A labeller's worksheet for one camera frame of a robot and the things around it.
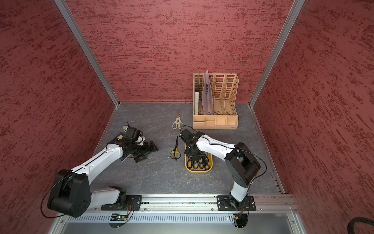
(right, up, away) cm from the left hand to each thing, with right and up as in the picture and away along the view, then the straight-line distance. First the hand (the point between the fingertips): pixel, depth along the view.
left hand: (152, 155), depth 84 cm
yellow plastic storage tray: (+28, -9, -1) cm, 29 cm away
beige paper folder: (+27, +36, +3) cm, 45 cm away
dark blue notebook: (-9, +13, -21) cm, 26 cm away
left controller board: (-15, -28, -12) cm, 34 cm away
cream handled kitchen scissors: (+13, +18, +22) cm, 32 cm away
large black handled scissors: (+27, -5, +1) cm, 28 cm away
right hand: (+23, -2, +3) cm, 24 cm away
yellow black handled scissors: (+13, -1, +8) cm, 15 cm away
